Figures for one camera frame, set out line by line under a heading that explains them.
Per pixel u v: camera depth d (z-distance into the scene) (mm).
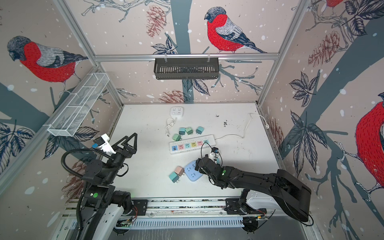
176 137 978
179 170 836
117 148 581
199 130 1027
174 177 815
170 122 1089
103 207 509
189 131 1014
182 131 1029
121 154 596
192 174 819
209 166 629
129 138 609
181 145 939
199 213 728
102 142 568
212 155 762
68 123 712
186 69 1065
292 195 419
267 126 1104
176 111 1138
